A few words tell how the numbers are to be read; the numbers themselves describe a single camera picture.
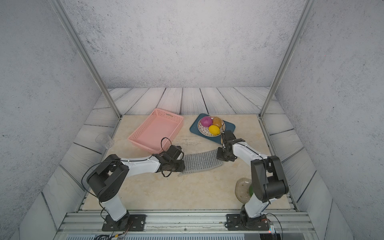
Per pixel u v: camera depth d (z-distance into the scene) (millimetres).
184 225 729
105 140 1036
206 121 1082
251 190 807
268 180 456
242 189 825
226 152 712
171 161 741
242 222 709
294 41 813
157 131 1078
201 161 945
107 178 473
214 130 1074
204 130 1109
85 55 870
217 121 1107
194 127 1138
